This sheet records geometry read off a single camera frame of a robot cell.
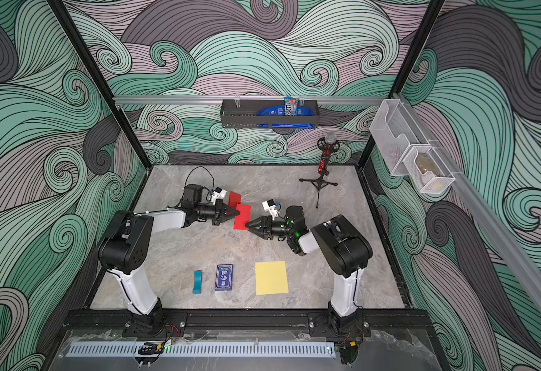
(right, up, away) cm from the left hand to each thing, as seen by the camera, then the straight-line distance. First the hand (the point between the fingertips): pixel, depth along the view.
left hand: (238, 211), depth 88 cm
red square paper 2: (-4, +4, +18) cm, 19 cm away
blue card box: (-4, -23, -6) cm, 24 cm away
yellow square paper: (+12, -24, -4) cm, 27 cm away
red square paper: (+2, -3, +2) cm, 4 cm away
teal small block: (-14, -25, -6) cm, 30 cm away
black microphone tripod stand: (+36, +11, +19) cm, 41 cm away
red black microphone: (+37, +27, +8) cm, 47 cm away
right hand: (+4, -5, -4) cm, 7 cm away
